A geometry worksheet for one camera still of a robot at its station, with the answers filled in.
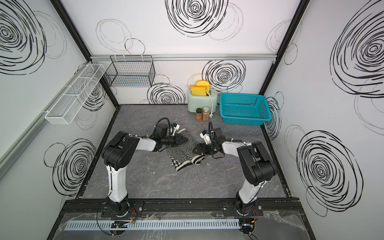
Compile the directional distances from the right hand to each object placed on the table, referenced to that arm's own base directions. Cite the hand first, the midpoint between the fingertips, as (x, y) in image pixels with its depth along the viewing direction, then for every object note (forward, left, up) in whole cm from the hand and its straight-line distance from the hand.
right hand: (198, 151), depth 91 cm
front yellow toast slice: (+39, +1, +16) cm, 42 cm away
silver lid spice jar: (+27, -5, +5) cm, 28 cm away
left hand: (+7, +8, +2) cm, 10 cm away
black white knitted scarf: (-2, +9, 0) cm, 10 cm away
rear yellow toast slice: (+44, -3, +19) cm, 48 cm away
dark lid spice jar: (+27, 0, +4) cm, 27 cm away
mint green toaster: (+35, +3, +9) cm, 36 cm away
